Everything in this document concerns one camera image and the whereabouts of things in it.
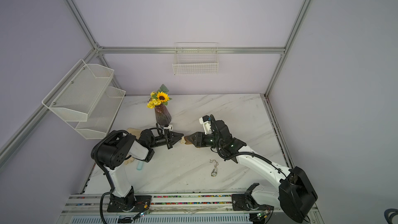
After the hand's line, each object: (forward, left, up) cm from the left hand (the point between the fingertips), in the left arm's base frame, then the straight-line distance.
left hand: (183, 136), depth 84 cm
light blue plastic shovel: (-13, +24, -10) cm, 29 cm away
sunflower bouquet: (+20, +13, +11) cm, 26 cm away
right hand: (-5, -5, +6) cm, 10 cm away
